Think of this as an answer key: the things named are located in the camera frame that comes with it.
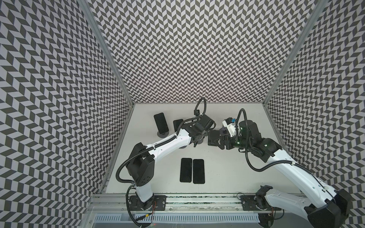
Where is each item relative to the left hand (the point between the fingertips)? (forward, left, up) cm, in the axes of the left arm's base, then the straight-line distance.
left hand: (200, 128), depth 84 cm
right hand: (-13, -8, +4) cm, 15 cm away
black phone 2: (-20, +9, -15) cm, 27 cm away
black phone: (+6, +24, -2) cm, 25 cm away
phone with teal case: (-20, +1, -15) cm, 26 cm away
